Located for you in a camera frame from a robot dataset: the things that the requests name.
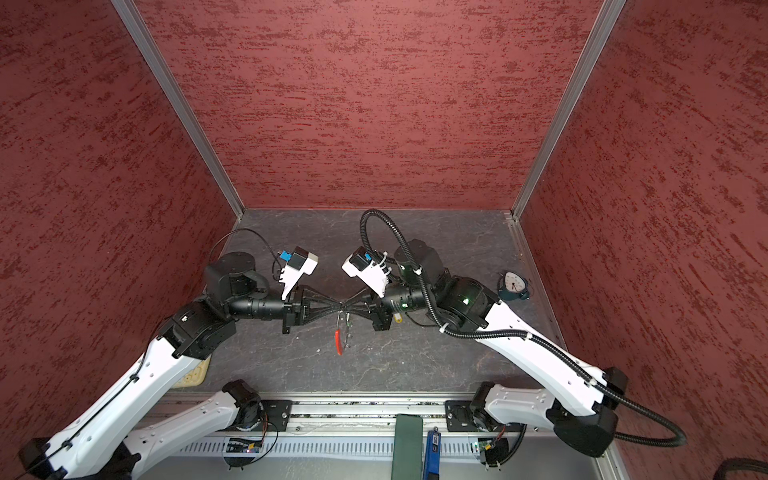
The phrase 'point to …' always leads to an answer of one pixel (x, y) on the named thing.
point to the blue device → (433, 455)
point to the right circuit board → (495, 450)
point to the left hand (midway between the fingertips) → (336, 314)
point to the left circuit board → (239, 445)
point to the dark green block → (407, 460)
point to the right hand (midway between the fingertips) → (346, 316)
